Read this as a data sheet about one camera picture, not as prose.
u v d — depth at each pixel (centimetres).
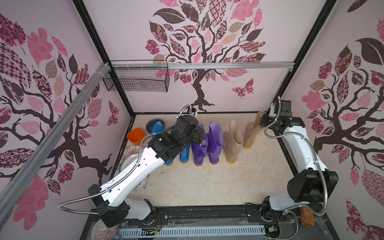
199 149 73
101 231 68
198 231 70
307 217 70
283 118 58
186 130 46
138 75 95
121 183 39
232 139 80
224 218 74
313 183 42
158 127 81
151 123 103
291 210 69
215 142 81
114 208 39
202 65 93
